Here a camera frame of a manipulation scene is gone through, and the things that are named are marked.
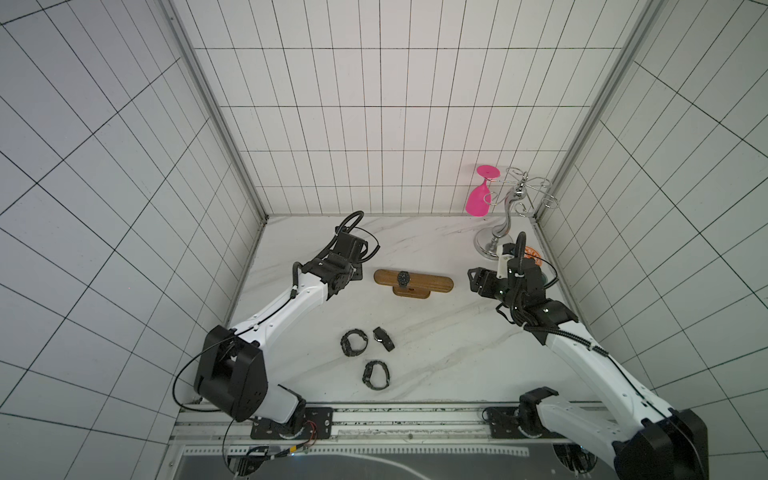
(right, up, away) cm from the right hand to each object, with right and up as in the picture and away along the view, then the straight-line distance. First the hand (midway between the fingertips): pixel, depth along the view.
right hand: (478, 268), depth 82 cm
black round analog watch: (-21, -4, +10) cm, 23 cm away
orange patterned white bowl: (+26, +3, +21) cm, 34 cm away
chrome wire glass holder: (+13, +8, +28) cm, 32 cm away
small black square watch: (-27, -20, +4) cm, 34 cm away
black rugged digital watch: (-31, -27, -4) cm, 41 cm away
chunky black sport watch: (-38, -22, +1) cm, 44 cm away
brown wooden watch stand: (-16, -6, +9) cm, 19 cm away
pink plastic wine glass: (+6, +21, +19) cm, 29 cm away
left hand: (-38, -1, +4) cm, 39 cm away
